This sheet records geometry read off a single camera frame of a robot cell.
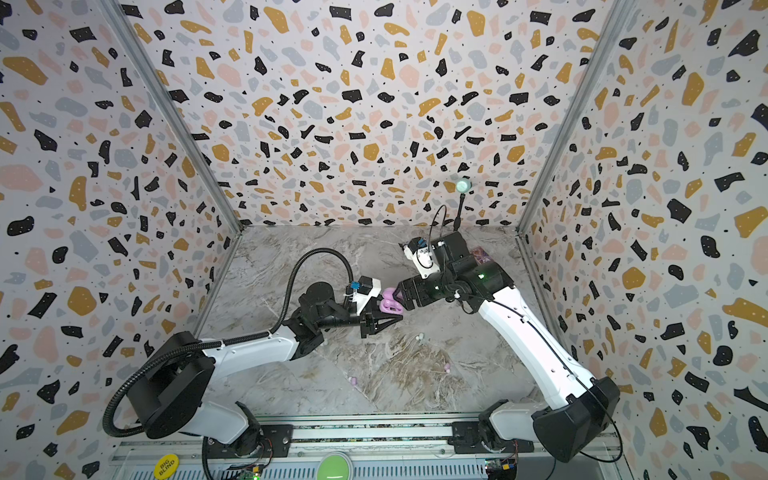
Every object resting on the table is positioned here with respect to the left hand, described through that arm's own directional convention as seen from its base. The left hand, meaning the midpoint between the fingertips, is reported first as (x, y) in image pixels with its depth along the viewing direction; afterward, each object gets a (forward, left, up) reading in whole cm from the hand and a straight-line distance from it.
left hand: (403, 309), depth 70 cm
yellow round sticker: (-27, +56, -24) cm, 67 cm away
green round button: (-28, +17, -26) cm, 42 cm away
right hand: (+5, -1, +3) cm, 6 cm away
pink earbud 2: (-6, -13, -24) cm, 28 cm away
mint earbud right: (+4, -5, -25) cm, 26 cm away
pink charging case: (+1, +3, 0) cm, 4 cm away
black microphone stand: (+36, -18, +8) cm, 41 cm away
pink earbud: (-9, +14, -25) cm, 29 cm away
